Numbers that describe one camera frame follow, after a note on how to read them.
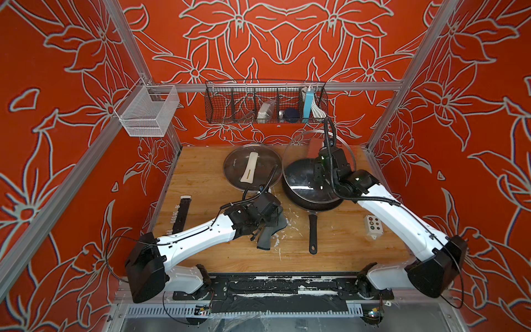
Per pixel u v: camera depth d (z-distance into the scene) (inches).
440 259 15.0
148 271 15.5
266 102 37.5
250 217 22.4
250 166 36.9
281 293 28.6
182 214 36.7
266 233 29.1
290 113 38.0
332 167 21.4
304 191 30.5
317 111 36.2
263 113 35.6
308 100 33.6
